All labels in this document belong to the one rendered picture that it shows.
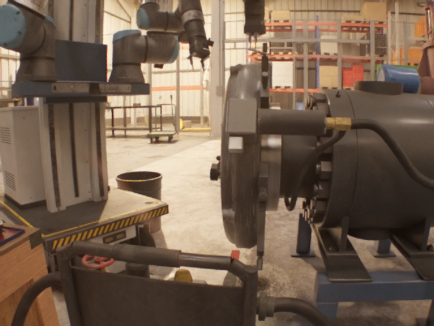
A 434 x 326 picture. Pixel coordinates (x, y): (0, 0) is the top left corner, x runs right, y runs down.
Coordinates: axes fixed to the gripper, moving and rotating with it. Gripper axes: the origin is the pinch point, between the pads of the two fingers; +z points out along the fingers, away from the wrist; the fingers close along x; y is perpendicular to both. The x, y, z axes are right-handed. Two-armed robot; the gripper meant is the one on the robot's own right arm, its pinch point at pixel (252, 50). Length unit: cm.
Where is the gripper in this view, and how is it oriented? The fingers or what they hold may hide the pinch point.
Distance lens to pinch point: 115.3
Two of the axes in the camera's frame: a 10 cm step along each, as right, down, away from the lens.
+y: 3.9, -2.3, 8.9
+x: -9.2, -0.9, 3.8
